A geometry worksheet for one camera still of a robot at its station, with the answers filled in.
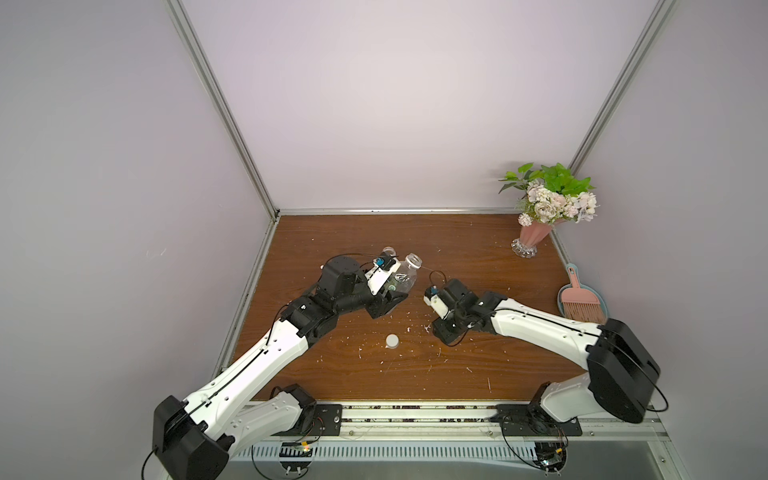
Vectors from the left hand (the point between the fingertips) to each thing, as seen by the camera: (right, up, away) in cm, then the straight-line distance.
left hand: (400, 285), depth 71 cm
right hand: (+12, -13, +13) cm, 22 cm away
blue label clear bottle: (+1, +3, -5) cm, 6 cm away
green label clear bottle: (-3, +8, +14) cm, 17 cm away
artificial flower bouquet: (+45, +24, +14) cm, 52 cm away
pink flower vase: (+46, +9, +34) cm, 58 cm away
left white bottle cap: (-2, -19, +15) cm, 24 cm away
